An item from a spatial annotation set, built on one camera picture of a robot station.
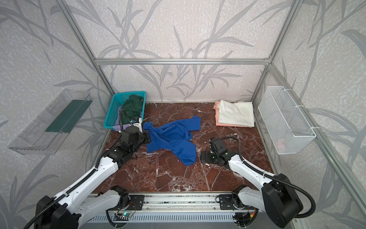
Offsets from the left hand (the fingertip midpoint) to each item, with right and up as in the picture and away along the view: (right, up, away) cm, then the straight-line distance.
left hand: (151, 126), depth 81 cm
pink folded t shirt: (+43, +13, +34) cm, 56 cm away
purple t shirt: (-27, -2, +13) cm, 30 cm away
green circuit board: (-10, -44, -10) cm, 46 cm away
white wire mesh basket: (+66, 0, -19) cm, 68 cm away
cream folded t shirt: (+59, +7, +27) cm, 65 cm away
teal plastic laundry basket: (-38, +17, +32) cm, 53 cm away
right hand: (+32, -17, +6) cm, 37 cm away
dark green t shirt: (-23, +12, +28) cm, 38 cm away
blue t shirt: (+11, -9, +16) cm, 22 cm away
